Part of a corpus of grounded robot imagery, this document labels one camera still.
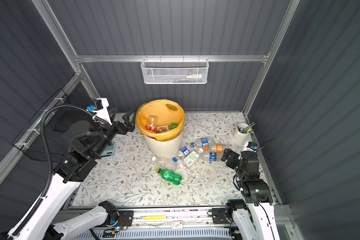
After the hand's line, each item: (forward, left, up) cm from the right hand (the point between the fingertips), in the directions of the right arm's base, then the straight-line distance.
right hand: (234, 154), depth 72 cm
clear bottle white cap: (+8, +37, -24) cm, 45 cm away
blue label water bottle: (+11, +25, -17) cm, 32 cm away
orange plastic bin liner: (+30, +35, 0) cm, 46 cm away
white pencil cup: (+23, -13, -12) cm, 30 cm away
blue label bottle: (+19, +15, -19) cm, 31 cm away
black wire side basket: (-2, +88, +16) cm, 89 cm away
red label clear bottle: (+23, +44, -2) cm, 50 cm away
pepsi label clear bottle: (+8, +9, -18) cm, 21 cm away
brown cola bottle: (+18, +38, -2) cm, 42 cm away
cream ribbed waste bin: (+8, +36, -7) cm, 38 cm away
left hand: (+6, +46, +25) cm, 53 cm away
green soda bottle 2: (-4, +33, -16) cm, 37 cm away
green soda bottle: (+21, +31, -2) cm, 38 cm away
